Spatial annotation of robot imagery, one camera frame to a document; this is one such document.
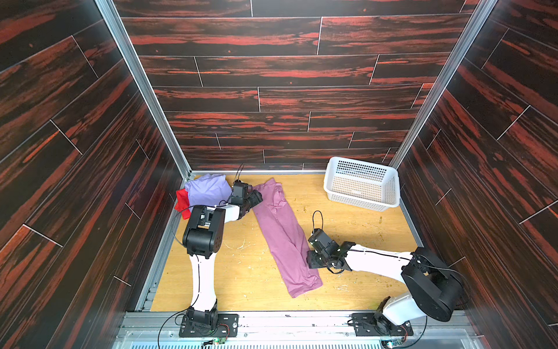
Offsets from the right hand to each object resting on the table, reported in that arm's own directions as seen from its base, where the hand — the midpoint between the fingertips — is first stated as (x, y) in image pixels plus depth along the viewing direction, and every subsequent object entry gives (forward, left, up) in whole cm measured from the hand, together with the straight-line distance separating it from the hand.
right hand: (314, 256), depth 91 cm
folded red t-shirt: (+22, +63, +5) cm, 67 cm away
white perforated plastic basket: (+41, -32, 0) cm, 52 cm away
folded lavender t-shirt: (+28, +51, +8) cm, 59 cm away
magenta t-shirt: (+6, +12, +2) cm, 13 cm away
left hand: (+29, +27, +3) cm, 39 cm away
